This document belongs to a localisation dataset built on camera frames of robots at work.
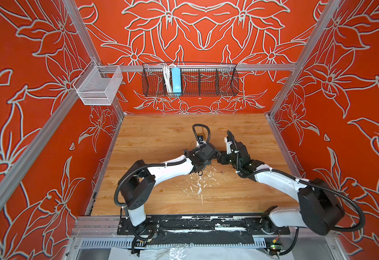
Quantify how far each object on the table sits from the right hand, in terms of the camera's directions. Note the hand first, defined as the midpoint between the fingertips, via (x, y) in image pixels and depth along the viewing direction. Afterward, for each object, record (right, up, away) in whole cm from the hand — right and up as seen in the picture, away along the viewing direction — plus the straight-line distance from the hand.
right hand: (217, 151), depth 87 cm
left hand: (-7, -1, -1) cm, 7 cm away
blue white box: (-23, +40, +3) cm, 46 cm away
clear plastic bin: (-70, +39, +8) cm, 81 cm away
